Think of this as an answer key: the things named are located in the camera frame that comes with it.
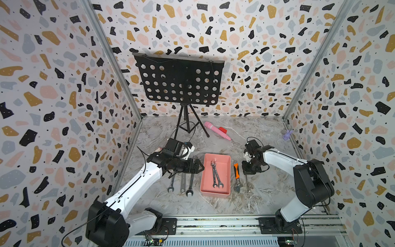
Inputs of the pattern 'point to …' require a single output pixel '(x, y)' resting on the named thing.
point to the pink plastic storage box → (223, 163)
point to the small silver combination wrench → (215, 173)
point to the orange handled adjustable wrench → (238, 187)
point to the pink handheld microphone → (217, 130)
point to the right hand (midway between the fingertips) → (244, 172)
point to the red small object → (223, 129)
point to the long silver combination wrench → (183, 182)
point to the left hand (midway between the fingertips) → (198, 167)
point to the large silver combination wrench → (190, 190)
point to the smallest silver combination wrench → (249, 188)
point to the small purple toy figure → (287, 136)
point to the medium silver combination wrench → (171, 187)
